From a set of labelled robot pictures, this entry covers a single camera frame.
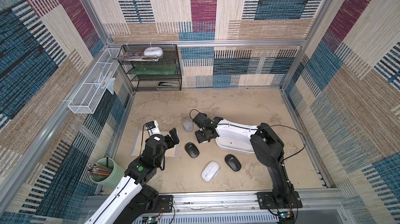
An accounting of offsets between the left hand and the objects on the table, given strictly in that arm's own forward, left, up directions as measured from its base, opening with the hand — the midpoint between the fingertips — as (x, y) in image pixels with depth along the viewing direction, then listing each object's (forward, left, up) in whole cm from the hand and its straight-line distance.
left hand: (168, 130), depth 77 cm
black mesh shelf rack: (+49, +26, -14) cm, 57 cm away
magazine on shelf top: (+42, +21, +15) cm, 49 cm away
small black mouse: (-9, -33, -18) cm, 39 cm away
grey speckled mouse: (+14, -8, -15) cm, 21 cm away
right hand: (+7, -16, -17) cm, 24 cm away
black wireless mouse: (-2, -11, -18) cm, 21 cm away
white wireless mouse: (-14, -21, -18) cm, 31 cm away
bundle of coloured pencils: (-17, +29, -2) cm, 34 cm away
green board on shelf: (+41, +13, +5) cm, 44 cm away
